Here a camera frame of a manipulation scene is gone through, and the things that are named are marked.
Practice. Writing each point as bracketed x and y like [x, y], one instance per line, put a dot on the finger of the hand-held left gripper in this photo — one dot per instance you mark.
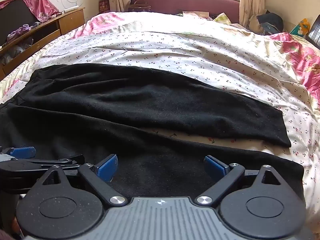
[70, 159]
[22, 152]

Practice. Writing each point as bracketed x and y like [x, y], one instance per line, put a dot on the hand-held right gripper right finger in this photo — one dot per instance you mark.
[214, 166]

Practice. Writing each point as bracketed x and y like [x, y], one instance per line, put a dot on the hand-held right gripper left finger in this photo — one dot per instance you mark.
[107, 168]

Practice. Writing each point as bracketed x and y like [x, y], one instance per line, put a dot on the black pants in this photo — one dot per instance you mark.
[150, 100]

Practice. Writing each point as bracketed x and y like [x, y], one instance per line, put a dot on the white cherry print bedsheet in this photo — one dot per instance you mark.
[200, 60]

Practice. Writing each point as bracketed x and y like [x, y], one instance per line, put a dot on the purple crumpled bag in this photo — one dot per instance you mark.
[21, 31]

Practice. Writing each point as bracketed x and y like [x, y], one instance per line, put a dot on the black television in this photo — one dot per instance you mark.
[15, 17]

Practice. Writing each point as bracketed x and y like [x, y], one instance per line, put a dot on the wooden cabinet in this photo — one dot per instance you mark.
[70, 21]

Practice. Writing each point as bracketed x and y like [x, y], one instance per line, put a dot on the yellow checked cloth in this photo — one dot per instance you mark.
[222, 18]

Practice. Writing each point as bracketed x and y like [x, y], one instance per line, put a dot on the pink floral cover cloth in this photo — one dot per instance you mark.
[40, 5]

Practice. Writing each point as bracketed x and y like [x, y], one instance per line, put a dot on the white roll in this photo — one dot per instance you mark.
[72, 9]

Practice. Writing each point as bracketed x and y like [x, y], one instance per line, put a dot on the red box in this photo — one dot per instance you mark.
[104, 5]

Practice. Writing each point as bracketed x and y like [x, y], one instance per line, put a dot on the colourful printed package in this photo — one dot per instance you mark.
[301, 27]

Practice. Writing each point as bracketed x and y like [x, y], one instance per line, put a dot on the brown handbag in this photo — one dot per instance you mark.
[140, 7]

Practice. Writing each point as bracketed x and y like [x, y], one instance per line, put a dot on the maroon padded bench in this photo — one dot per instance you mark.
[190, 1]

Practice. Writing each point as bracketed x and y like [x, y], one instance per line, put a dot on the dark wooden headboard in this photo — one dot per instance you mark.
[315, 30]

